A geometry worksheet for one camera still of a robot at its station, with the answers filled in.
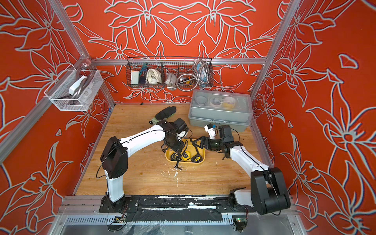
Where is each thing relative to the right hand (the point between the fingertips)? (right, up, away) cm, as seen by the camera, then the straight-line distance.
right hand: (195, 144), depth 81 cm
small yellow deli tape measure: (-5, -8, +7) cm, 12 cm away
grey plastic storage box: (+17, +21, +12) cm, 29 cm away
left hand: (-9, -3, +5) cm, 11 cm away
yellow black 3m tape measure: (-12, -9, +6) cm, 16 cm away
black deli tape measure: (+1, -10, +5) cm, 11 cm away
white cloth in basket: (-26, +41, +9) cm, 49 cm away
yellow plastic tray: (-2, -8, +9) cm, 12 cm away
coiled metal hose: (-4, +37, +7) cm, 38 cm away
